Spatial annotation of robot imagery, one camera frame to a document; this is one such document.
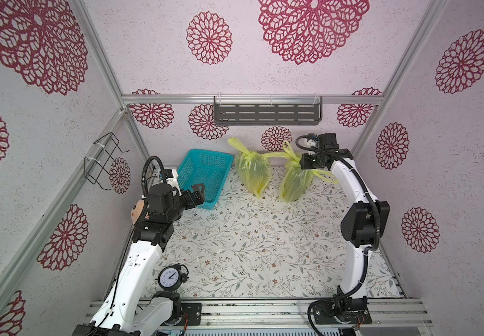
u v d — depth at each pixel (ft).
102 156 2.57
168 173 2.05
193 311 2.45
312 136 2.78
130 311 1.31
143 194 1.72
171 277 2.61
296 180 3.04
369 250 1.91
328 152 2.21
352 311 2.21
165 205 1.78
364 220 1.79
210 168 3.87
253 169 3.09
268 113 3.28
